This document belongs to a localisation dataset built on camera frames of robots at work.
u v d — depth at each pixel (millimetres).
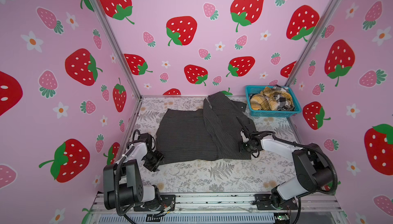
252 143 689
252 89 1175
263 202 736
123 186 433
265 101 1049
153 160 737
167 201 751
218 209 731
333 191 392
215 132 982
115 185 379
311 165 453
